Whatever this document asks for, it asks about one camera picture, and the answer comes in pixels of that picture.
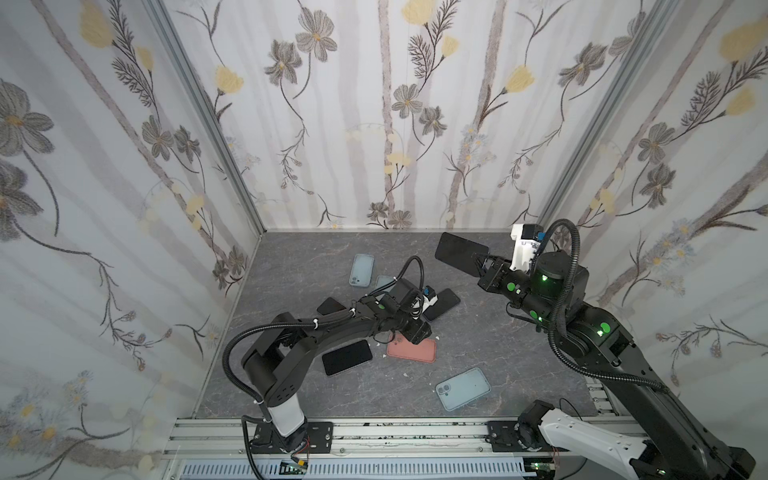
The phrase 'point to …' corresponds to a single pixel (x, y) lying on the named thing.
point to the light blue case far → (362, 270)
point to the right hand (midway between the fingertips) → (476, 251)
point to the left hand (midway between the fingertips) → (420, 319)
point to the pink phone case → (423, 352)
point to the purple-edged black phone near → (346, 357)
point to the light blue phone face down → (462, 389)
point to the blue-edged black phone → (446, 301)
